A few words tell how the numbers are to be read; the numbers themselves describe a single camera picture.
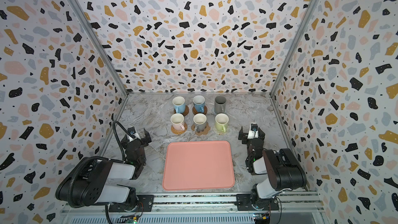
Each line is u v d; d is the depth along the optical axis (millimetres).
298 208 752
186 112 1097
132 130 739
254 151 685
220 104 1023
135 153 678
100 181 444
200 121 990
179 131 999
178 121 971
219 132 994
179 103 1013
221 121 975
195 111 1097
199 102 1049
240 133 832
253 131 766
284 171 461
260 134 826
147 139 842
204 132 1003
